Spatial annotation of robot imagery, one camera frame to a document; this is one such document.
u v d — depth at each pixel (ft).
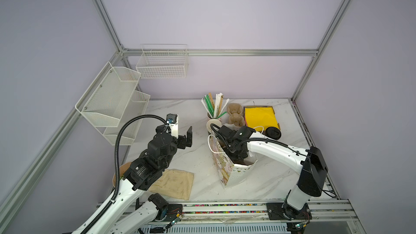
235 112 3.65
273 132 2.97
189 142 1.99
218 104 3.20
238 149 1.88
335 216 2.44
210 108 3.23
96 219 1.27
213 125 2.32
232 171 2.13
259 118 3.49
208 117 3.22
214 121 3.10
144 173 1.45
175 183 2.70
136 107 3.75
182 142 1.89
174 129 1.85
